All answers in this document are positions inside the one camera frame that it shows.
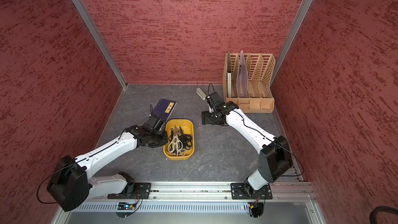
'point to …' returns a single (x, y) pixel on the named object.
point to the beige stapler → (201, 93)
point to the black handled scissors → (185, 139)
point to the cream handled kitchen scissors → (175, 144)
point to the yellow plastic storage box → (187, 127)
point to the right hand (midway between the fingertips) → (207, 123)
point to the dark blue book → (164, 109)
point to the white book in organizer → (229, 76)
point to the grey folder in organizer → (242, 82)
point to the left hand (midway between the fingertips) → (166, 144)
